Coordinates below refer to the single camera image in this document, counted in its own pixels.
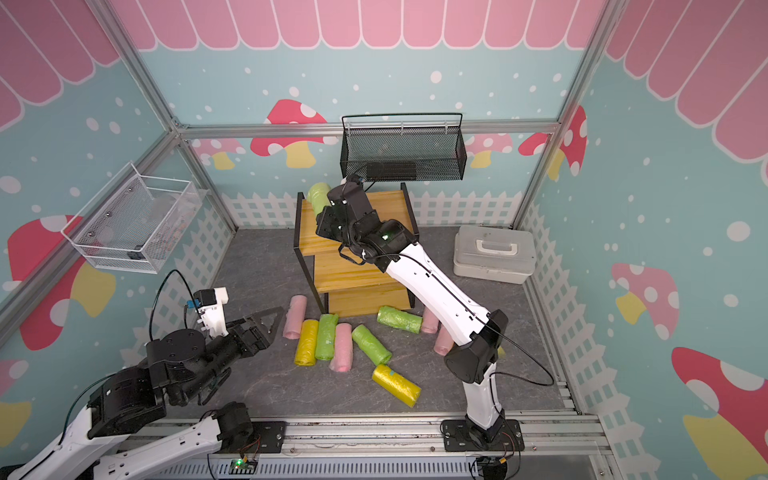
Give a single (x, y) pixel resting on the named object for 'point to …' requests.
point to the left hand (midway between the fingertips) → (275, 320)
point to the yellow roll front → (402, 389)
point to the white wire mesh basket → (134, 222)
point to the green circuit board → (241, 467)
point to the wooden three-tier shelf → (344, 287)
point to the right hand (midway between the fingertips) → (319, 218)
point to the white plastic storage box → (497, 254)
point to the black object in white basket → (135, 255)
